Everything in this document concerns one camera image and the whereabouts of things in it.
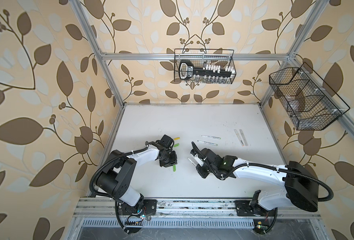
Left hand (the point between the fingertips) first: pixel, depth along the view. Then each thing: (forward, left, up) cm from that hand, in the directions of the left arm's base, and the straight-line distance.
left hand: (178, 162), depth 88 cm
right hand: (-5, -11, +4) cm, 13 cm away
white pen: (-2, -8, +6) cm, 10 cm away
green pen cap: (+13, +2, -2) cm, 13 cm away
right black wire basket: (+18, -65, +33) cm, 75 cm away
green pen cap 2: (-3, +2, -2) cm, 4 cm away
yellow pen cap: (+18, +2, -3) cm, 18 cm away
